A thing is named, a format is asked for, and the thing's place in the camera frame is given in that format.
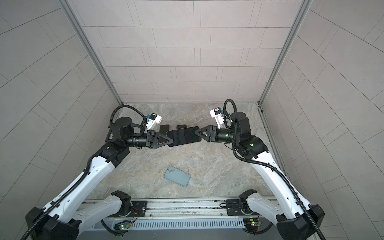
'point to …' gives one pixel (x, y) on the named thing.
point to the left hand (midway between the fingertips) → (172, 144)
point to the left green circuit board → (125, 226)
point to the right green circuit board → (255, 223)
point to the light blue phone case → (177, 176)
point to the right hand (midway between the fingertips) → (198, 135)
